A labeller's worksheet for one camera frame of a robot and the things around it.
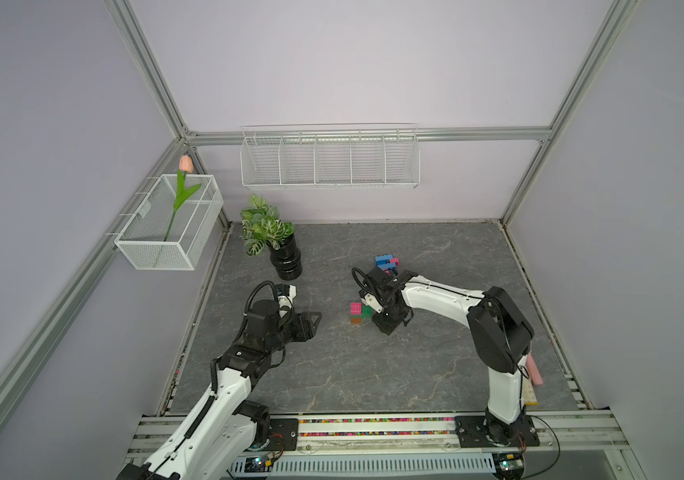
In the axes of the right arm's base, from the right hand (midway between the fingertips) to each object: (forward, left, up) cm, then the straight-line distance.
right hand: (387, 320), depth 92 cm
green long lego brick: (+1, +7, +4) cm, 8 cm away
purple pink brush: (-16, -40, -1) cm, 43 cm away
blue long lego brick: (+22, -1, +1) cm, 22 cm away
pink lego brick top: (+22, -4, +1) cm, 23 cm away
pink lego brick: (+1, +10, +5) cm, 11 cm away
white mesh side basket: (+12, +59, +30) cm, 67 cm away
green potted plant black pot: (+17, +36, +25) cm, 47 cm away
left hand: (-5, +21, +12) cm, 25 cm away
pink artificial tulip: (+23, +57, +34) cm, 70 cm away
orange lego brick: (+1, +10, -1) cm, 10 cm away
